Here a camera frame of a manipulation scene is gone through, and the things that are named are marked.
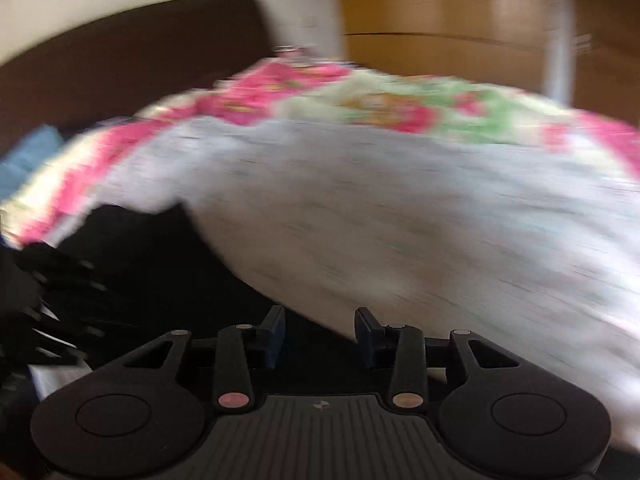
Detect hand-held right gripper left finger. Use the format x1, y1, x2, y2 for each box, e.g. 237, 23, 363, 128
120, 305, 287, 413

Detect wooden wardrobe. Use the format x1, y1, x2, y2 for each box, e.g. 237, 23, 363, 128
334, 0, 553, 93

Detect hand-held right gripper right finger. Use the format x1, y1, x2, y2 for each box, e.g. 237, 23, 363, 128
354, 307, 521, 411

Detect floral printed blanket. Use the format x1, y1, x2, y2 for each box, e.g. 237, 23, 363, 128
0, 55, 640, 453

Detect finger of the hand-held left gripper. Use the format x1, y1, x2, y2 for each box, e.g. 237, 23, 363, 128
25, 305, 108, 367
17, 242, 108, 293

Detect light blue cloth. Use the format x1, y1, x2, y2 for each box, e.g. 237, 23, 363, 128
0, 125, 63, 198

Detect black pants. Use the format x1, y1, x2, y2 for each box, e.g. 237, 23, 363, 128
50, 201, 451, 401

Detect dark brown wooden headboard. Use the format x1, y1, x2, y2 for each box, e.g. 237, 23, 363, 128
0, 0, 282, 158

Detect wooden door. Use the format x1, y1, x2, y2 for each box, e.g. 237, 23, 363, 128
570, 0, 640, 123

